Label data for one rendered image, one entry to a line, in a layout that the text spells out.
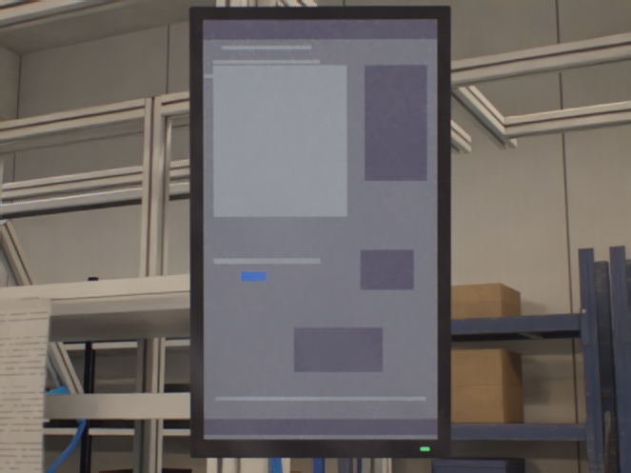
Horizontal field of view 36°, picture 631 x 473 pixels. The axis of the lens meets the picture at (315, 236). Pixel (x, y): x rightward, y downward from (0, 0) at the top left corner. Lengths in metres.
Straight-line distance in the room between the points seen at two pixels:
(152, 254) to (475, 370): 2.37
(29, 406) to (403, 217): 0.72
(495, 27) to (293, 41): 4.04
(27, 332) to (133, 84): 4.53
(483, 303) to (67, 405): 2.89
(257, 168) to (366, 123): 0.13
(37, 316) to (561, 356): 3.41
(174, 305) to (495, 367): 2.85
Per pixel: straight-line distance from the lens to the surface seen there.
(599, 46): 1.97
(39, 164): 6.35
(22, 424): 1.58
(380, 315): 1.10
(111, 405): 1.61
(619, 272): 4.17
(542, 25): 5.06
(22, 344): 1.59
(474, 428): 4.26
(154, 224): 2.17
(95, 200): 2.92
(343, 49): 1.11
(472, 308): 4.33
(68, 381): 2.80
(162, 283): 1.45
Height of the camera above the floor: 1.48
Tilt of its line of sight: 11 degrees up
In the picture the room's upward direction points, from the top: straight up
